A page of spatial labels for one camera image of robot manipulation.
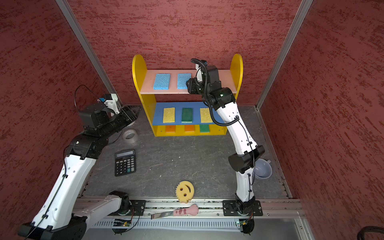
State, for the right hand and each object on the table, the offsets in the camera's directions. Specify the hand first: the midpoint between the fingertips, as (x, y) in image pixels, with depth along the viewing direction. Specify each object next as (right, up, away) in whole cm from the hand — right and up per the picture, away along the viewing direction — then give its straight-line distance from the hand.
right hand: (189, 85), depth 72 cm
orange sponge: (-15, -24, +32) cm, 42 cm away
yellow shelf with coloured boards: (-26, -4, +30) cm, 40 cm away
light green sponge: (+9, -24, +31) cm, 40 cm away
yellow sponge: (-15, -14, +22) cm, 30 cm away
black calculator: (-40, -43, +15) cm, 61 cm away
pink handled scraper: (+1, -63, 0) cm, 63 cm away
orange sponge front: (-2, -24, +34) cm, 42 cm away
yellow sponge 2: (+9, -15, +22) cm, 29 cm away
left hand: (-22, -14, -7) cm, 27 cm away
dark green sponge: (-3, -15, +22) cm, 27 cm away
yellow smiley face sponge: (-3, -55, +5) cm, 56 cm away
